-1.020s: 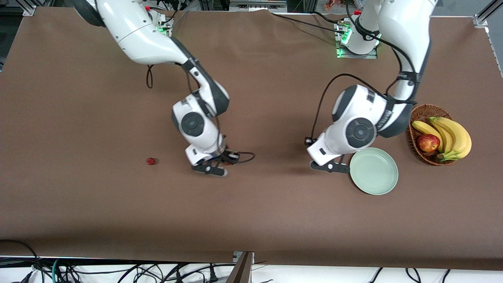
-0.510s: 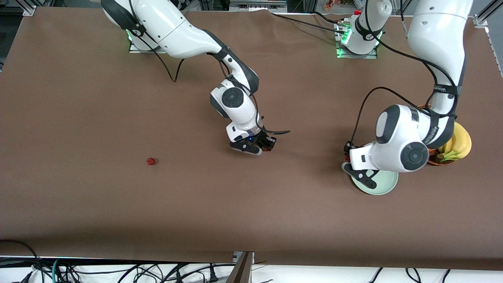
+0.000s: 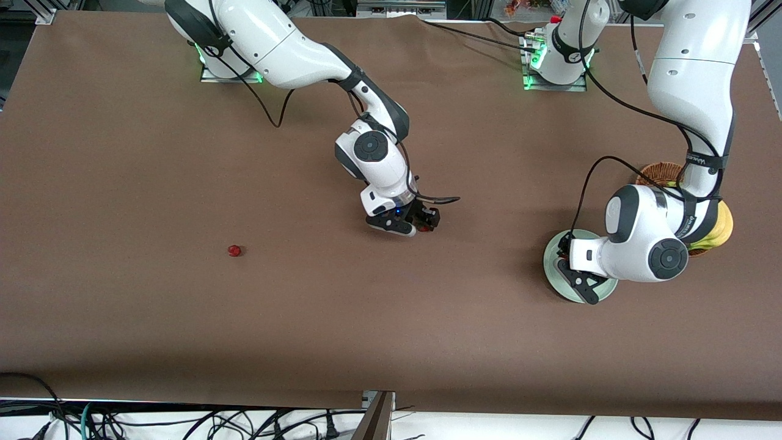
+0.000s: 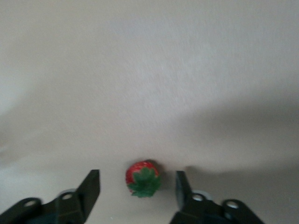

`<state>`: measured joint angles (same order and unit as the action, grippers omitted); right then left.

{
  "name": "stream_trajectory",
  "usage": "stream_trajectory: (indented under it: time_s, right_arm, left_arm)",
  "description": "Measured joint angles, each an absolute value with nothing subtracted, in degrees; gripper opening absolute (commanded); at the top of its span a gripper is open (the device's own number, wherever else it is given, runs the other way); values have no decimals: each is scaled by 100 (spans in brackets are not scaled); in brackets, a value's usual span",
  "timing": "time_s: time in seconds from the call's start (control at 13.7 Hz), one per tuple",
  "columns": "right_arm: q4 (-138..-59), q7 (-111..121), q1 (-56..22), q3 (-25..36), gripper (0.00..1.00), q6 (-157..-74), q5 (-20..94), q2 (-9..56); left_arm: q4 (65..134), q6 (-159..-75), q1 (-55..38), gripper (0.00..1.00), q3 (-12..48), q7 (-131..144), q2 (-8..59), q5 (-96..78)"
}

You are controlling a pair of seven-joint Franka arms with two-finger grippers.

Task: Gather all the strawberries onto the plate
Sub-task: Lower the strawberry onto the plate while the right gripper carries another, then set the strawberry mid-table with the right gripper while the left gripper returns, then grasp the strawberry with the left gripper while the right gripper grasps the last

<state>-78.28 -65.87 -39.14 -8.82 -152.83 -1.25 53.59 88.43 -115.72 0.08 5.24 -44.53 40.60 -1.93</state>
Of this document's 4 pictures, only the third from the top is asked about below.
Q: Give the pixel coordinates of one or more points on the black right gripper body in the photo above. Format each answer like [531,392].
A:
[423,214]

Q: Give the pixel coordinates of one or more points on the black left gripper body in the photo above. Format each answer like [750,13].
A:
[562,250]

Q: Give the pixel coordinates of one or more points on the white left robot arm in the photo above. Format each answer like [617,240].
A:
[690,73]

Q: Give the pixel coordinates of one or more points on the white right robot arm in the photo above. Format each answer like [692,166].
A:
[275,43]

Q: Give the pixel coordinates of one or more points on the pale green round plate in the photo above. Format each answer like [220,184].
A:
[551,272]

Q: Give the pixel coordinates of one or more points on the brown wicker basket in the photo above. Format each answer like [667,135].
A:
[657,171]

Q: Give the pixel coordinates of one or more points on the yellow banana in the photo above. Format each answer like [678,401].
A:
[724,226]

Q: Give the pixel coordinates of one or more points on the black power plug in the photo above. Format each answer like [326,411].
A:
[330,431]

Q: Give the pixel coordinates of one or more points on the orange red fruit toys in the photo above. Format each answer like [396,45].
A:
[525,6]

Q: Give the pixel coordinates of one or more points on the brown table cover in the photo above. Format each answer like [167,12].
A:
[183,183]

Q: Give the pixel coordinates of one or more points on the grey aluminium table post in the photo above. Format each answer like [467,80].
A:
[379,418]

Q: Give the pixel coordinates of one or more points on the aluminium frame profile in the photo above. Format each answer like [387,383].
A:
[400,7]

